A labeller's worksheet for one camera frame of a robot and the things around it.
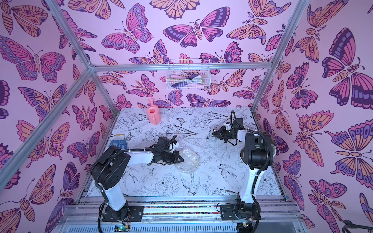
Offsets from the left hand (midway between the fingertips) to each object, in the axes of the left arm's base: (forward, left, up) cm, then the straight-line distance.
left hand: (184, 160), depth 91 cm
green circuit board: (-35, +31, -4) cm, 46 cm away
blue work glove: (+13, +45, -1) cm, 47 cm away
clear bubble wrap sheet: (-3, -4, +2) cm, 5 cm away
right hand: (+19, -20, +4) cm, 27 cm away
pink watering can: (+32, +23, +10) cm, 41 cm away
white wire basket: (+46, -2, +32) cm, 56 cm away
